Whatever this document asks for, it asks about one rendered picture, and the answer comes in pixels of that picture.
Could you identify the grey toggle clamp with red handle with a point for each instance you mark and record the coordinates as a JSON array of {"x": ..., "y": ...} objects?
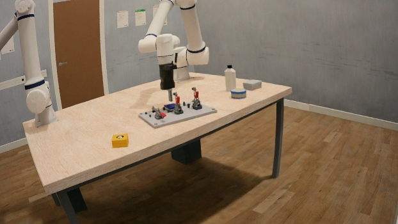
[
  {"x": 196, "y": 104},
  {"x": 158, "y": 113}
]

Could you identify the white plastic bottle with black cap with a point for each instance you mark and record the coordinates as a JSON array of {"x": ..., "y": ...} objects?
[{"x": 230, "y": 78}]

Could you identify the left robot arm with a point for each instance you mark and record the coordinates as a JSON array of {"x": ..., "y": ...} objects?
[{"x": 196, "y": 52}]

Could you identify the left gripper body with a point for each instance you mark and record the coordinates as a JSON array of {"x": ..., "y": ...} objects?
[{"x": 166, "y": 72}]

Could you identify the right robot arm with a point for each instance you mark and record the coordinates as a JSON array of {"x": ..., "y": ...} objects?
[{"x": 37, "y": 90}]

